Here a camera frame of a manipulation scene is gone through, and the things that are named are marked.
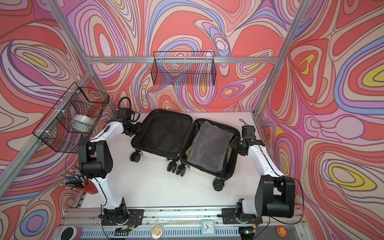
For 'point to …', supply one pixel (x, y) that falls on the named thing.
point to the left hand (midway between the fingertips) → (142, 128)
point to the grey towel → (210, 146)
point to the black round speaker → (68, 233)
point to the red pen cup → (89, 188)
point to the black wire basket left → (54, 129)
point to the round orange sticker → (281, 231)
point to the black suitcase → (168, 134)
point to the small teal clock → (208, 227)
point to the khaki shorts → (187, 152)
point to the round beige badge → (156, 231)
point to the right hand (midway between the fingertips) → (234, 147)
